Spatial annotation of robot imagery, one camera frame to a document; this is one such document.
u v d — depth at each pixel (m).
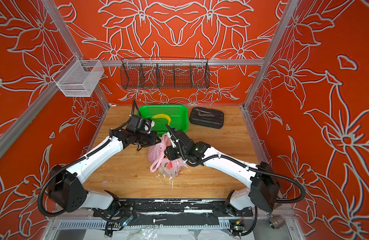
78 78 0.92
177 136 0.57
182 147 0.57
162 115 1.10
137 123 0.62
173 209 0.74
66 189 0.40
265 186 0.40
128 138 0.57
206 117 1.04
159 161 0.76
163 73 1.00
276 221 0.67
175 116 1.13
